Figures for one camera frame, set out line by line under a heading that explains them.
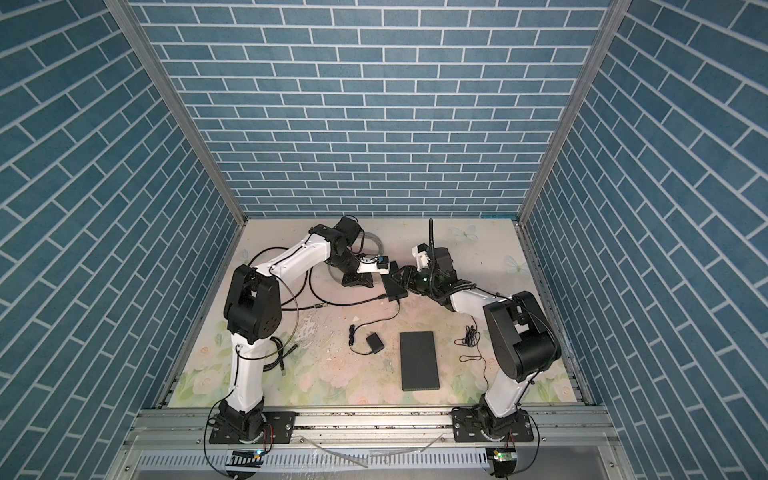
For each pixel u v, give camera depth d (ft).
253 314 1.81
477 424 2.42
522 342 1.57
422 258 2.85
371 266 2.70
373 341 2.85
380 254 3.57
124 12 2.28
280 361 2.73
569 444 2.50
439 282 2.44
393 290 3.17
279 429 2.39
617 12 2.31
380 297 3.19
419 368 2.69
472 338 2.92
